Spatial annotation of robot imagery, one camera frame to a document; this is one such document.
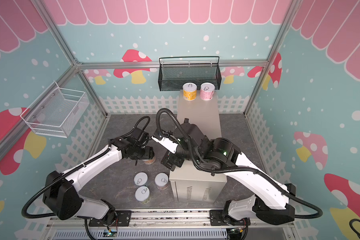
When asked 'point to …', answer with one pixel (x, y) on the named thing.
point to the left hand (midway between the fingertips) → (147, 157)
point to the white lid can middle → (141, 178)
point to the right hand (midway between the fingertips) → (166, 147)
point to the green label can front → (142, 194)
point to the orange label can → (150, 161)
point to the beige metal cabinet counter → (188, 185)
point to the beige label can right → (161, 181)
